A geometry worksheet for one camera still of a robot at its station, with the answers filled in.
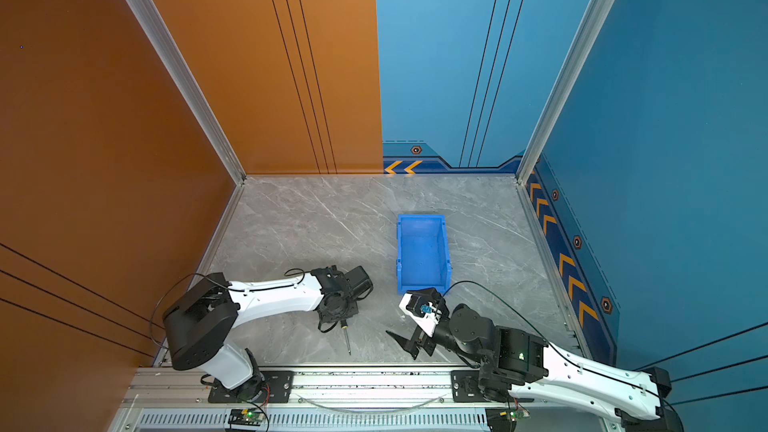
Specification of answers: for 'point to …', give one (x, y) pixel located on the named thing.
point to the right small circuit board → (517, 413)
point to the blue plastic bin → (421, 256)
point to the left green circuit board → (252, 415)
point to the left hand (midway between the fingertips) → (352, 311)
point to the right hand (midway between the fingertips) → (398, 312)
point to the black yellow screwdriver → (344, 326)
